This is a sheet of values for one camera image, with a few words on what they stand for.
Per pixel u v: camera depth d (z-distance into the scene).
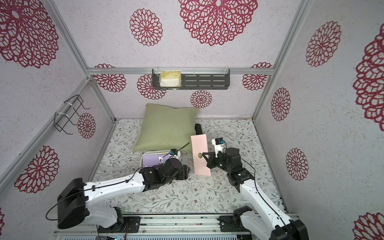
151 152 0.94
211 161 0.68
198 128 1.10
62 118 0.73
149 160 0.90
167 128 0.97
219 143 0.69
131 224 0.73
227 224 0.73
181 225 0.76
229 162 0.62
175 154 0.70
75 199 0.41
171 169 0.58
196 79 0.94
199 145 0.77
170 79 0.90
